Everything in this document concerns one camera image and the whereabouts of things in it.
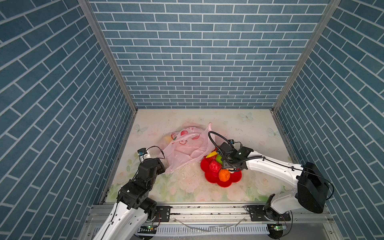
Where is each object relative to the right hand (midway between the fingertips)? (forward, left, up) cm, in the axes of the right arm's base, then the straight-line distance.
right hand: (226, 160), depth 85 cm
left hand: (-6, +35, +9) cm, 36 cm away
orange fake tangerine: (-8, +1, -1) cm, 8 cm away
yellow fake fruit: (+13, +37, -1) cm, 39 cm away
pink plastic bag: (+12, +27, -8) cm, 31 cm away
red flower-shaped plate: (-8, +7, -6) cm, 12 cm away
